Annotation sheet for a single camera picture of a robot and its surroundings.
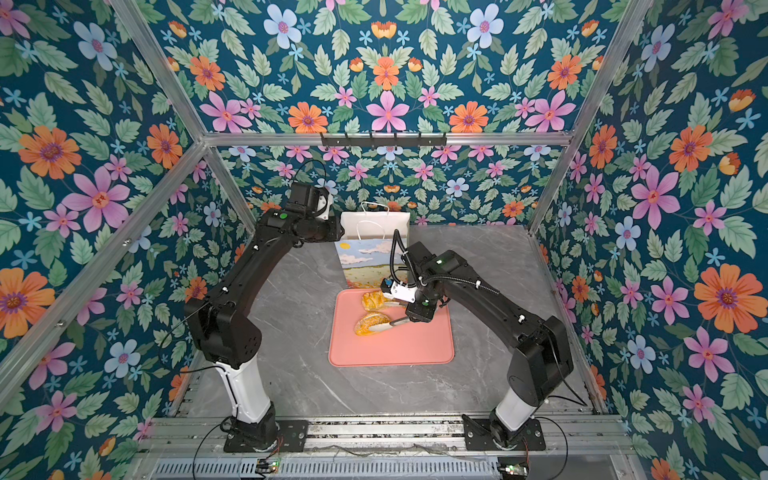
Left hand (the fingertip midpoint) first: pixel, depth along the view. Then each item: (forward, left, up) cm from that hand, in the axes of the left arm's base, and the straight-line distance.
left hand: (344, 221), depth 84 cm
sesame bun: (-21, -3, -24) cm, 32 cm away
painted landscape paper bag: (-6, -5, -7) cm, 11 cm away
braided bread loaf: (-13, -6, -23) cm, 27 cm away
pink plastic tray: (-26, +2, -28) cm, 38 cm away
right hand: (-21, -19, -13) cm, 31 cm away
